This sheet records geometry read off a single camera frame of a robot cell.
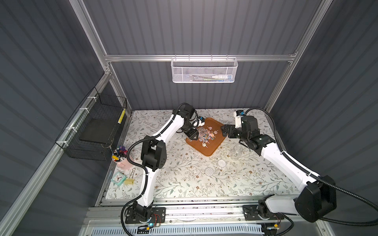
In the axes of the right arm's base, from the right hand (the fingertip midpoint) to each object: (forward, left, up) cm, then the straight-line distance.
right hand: (230, 126), depth 81 cm
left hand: (+1, +19, -12) cm, 23 cm away
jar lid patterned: (-18, +11, -21) cm, 30 cm away
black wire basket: (-11, +71, +8) cm, 72 cm away
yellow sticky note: (-24, +58, -21) cm, 66 cm away
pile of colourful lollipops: (+10, +9, -22) cm, 26 cm away
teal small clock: (-23, +64, -21) cm, 71 cm away
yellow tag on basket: (+4, +62, +4) cm, 62 cm away
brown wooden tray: (0, +7, -22) cm, 23 cm away
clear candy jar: (+5, +16, -12) cm, 20 cm away
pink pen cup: (-14, +62, -10) cm, 64 cm away
